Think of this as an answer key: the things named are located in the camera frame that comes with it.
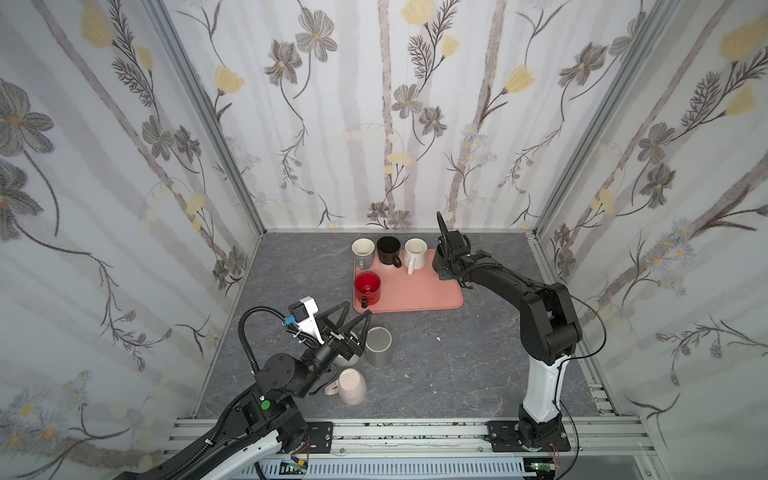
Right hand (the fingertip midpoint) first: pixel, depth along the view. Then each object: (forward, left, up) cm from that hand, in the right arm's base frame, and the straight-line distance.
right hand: (446, 257), depth 97 cm
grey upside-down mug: (-31, +21, -1) cm, 37 cm away
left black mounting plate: (-51, +35, -10) cm, 62 cm away
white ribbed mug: (+5, +9, -6) cm, 12 cm away
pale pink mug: (-41, +27, -2) cm, 49 cm away
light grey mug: (+7, +28, -7) cm, 30 cm away
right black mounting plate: (-50, -12, -7) cm, 52 cm away
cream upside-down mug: (-32, +31, -11) cm, 46 cm away
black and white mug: (+4, +19, -3) cm, 20 cm away
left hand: (-30, +26, +21) cm, 45 cm away
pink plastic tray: (-4, +6, -15) cm, 17 cm away
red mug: (-7, +26, -10) cm, 29 cm away
